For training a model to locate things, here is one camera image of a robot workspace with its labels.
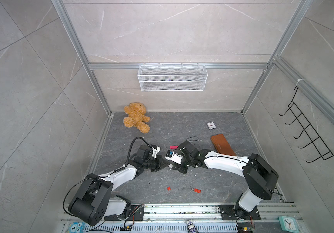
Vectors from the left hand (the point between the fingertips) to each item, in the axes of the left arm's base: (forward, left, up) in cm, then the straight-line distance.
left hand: (172, 163), depth 82 cm
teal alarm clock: (-31, -55, -6) cm, 64 cm away
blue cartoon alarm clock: (-28, +47, -6) cm, 55 cm away
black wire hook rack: (-2, -63, +25) cm, 68 cm away
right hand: (0, -1, -3) cm, 3 cm away
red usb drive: (-13, -14, -8) cm, 21 cm away
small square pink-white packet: (+33, -32, -7) cm, 46 cm away
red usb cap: (-12, +2, -9) cm, 15 cm away
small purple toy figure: (-31, -8, -5) cm, 32 cm away
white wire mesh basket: (+54, -2, +21) cm, 58 cm away
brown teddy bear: (+37, +25, -1) cm, 45 cm away
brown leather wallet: (+15, -35, -7) cm, 39 cm away
